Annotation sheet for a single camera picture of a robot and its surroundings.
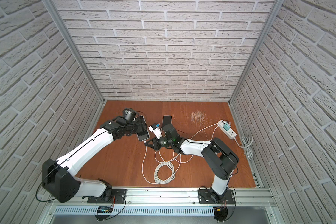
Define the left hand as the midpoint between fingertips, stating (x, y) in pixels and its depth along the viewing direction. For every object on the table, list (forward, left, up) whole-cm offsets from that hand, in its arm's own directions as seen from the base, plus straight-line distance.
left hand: (142, 123), depth 82 cm
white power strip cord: (-2, -72, -19) cm, 75 cm away
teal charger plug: (+5, -56, -11) cm, 58 cm away
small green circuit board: (-41, +18, -22) cm, 50 cm away
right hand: (-13, -1, -6) cm, 14 cm away
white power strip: (+3, -60, -15) cm, 62 cm away
